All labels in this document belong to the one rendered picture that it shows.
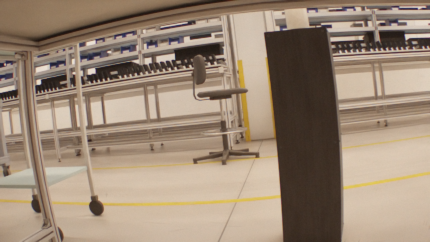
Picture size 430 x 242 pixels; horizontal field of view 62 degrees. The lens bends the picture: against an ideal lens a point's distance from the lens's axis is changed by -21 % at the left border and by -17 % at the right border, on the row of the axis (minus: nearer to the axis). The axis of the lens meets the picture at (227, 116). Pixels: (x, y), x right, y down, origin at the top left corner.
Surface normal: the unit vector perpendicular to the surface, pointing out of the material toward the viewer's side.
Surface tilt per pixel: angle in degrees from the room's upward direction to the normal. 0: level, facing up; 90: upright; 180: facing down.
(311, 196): 90
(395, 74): 90
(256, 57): 90
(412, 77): 90
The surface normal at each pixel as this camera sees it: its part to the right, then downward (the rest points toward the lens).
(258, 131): -0.13, 0.07
